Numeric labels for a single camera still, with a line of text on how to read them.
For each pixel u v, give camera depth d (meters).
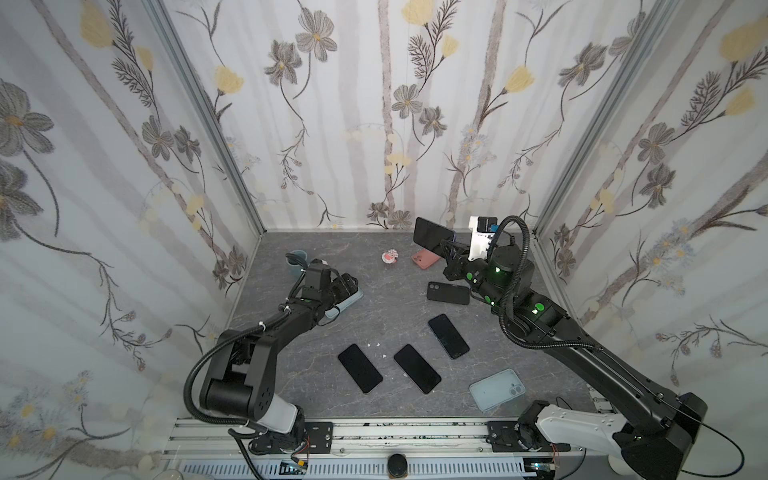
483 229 0.56
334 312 0.98
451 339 0.91
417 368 0.86
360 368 0.87
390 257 1.10
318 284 0.71
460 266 0.59
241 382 0.44
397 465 0.63
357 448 0.74
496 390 0.83
